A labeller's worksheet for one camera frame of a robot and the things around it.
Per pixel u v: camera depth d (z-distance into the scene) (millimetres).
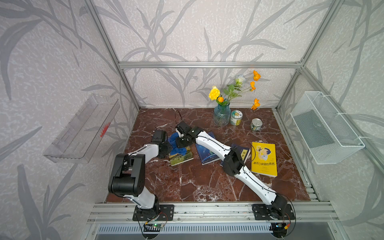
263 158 912
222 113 1019
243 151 936
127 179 461
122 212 746
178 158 919
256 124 1046
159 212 716
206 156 932
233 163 666
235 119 1054
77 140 668
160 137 766
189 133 758
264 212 737
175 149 918
